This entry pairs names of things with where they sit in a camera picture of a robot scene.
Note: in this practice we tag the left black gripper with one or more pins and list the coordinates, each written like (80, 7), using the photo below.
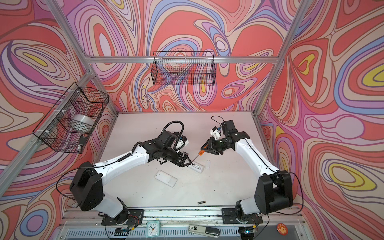
(183, 160)

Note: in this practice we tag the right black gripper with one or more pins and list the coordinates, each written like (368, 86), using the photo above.
(210, 145)

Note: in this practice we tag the orange handled screwdriver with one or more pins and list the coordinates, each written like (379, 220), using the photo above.
(198, 155)

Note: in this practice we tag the white remote control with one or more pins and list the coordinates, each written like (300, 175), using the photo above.
(196, 167)

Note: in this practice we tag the white rectangular plastic tray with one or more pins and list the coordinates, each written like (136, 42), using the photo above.
(166, 178)

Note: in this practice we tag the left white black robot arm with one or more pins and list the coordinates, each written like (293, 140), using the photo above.
(87, 186)

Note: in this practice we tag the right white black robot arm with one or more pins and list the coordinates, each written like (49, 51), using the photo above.
(274, 187)

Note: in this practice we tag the small teal alarm clock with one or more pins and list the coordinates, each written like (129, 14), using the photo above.
(153, 229)

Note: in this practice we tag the black silver stapler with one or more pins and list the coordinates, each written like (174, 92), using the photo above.
(204, 231)

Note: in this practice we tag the red round sticker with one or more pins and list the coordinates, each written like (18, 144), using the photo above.
(282, 229)

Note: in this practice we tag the white roll in basket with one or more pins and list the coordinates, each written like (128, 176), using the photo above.
(81, 124)

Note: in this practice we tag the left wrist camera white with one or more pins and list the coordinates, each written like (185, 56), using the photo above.
(182, 142)

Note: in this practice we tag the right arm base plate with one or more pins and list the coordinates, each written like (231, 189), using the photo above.
(236, 216)

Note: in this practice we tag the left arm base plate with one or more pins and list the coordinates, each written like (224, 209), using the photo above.
(130, 217)

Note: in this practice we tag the black wire basket back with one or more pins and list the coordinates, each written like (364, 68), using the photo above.
(184, 68)

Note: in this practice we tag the black wire basket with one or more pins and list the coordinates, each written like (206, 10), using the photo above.
(56, 132)
(184, 68)

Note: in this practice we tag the black wire basket left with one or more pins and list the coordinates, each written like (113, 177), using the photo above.
(56, 132)

